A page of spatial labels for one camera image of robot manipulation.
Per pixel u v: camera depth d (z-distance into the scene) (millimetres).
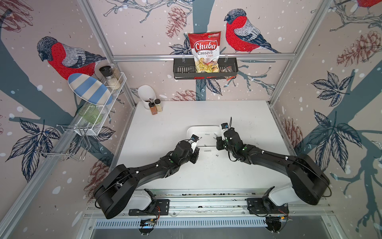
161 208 733
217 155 923
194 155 757
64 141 580
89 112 695
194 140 742
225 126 777
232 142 674
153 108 1106
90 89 719
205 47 797
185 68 949
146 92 1125
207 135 1018
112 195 416
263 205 657
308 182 430
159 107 1125
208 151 951
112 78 821
